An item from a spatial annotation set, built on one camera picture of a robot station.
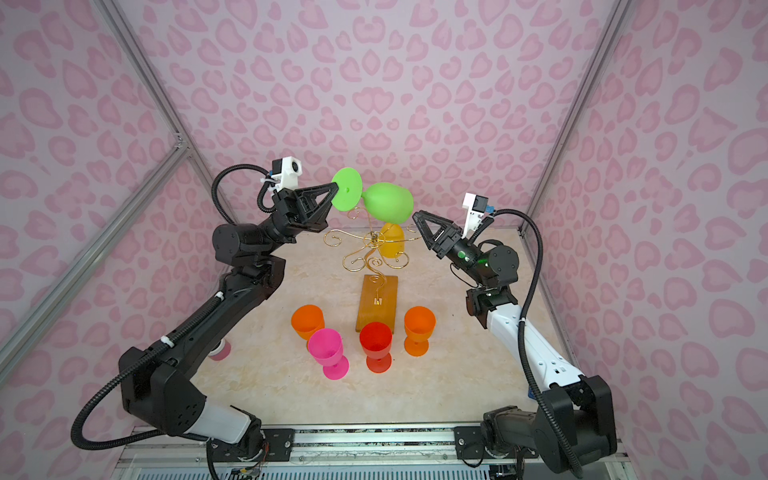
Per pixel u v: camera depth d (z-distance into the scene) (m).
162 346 0.43
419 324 0.83
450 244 0.57
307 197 0.53
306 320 0.80
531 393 0.80
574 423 0.40
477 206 0.58
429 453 0.72
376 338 0.82
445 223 0.65
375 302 0.98
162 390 0.41
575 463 0.41
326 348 0.79
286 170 0.54
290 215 0.50
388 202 0.58
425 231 0.65
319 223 0.54
